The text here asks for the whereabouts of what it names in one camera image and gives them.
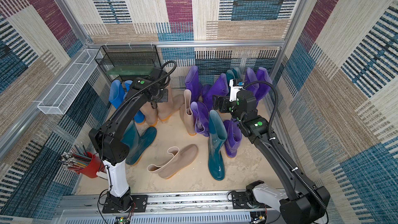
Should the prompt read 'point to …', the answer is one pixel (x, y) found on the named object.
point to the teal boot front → (218, 136)
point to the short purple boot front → (218, 86)
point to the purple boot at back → (192, 83)
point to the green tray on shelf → (131, 70)
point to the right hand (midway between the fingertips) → (223, 98)
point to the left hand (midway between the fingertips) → (162, 96)
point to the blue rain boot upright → (117, 93)
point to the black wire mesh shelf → (128, 61)
